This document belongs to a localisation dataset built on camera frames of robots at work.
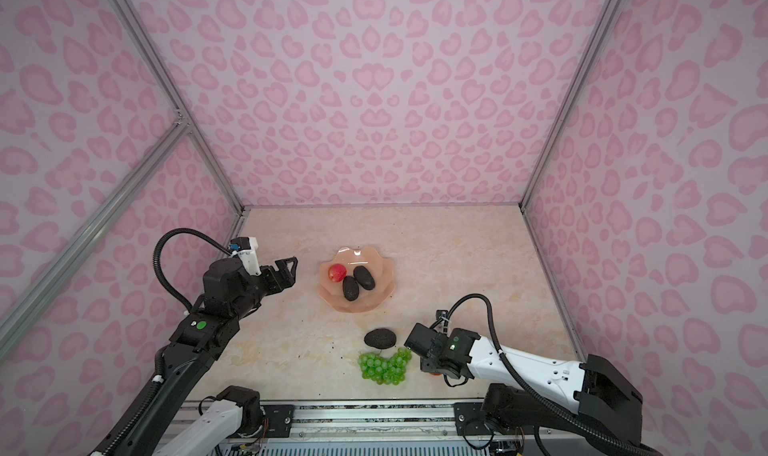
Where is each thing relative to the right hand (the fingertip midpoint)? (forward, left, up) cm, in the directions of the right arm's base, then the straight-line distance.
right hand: (433, 362), depth 79 cm
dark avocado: (+26, +21, 0) cm, 33 cm away
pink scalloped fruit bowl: (+29, +16, 0) cm, 33 cm away
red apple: (+26, +29, +2) cm, 39 cm away
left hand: (+17, +38, +22) cm, 47 cm away
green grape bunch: (-2, +15, +2) cm, 15 cm away
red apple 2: (-2, -1, -3) cm, 4 cm away
